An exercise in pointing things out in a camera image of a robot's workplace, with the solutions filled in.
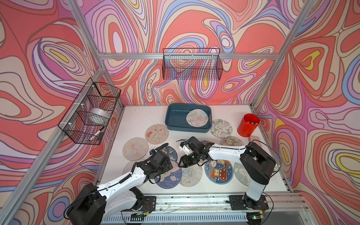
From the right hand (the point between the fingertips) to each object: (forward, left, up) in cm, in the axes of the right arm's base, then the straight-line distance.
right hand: (183, 168), depth 84 cm
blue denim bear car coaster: (-2, -22, -2) cm, 22 cm away
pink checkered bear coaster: (+26, +19, 0) cm, 32 cm away
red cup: (+23, -44, +11) cm, 51 cm away
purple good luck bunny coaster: (-6, +8, -2) cm, 10 cm away
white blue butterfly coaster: (-4, -5, -2) cm, 7 cm away
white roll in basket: (+15, +42, +33) cm, 55 cm away
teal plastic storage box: (+44, +4, +1) cm, 44 cm away
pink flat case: (+21, -51, -2) cm, 55 cm away
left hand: (0, +9, 0) cm, 9 cm away
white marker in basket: (+12, +44, +25) cm, 52 cm away
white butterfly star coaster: (+41, -13, -1) cm, 43 cm away
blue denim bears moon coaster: (+12, +8, -2) cm, 14 cm away
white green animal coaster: (+19, -36, -2) cm, 40 cm away
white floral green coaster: (+30, -30, -1) cm, 42 cm away
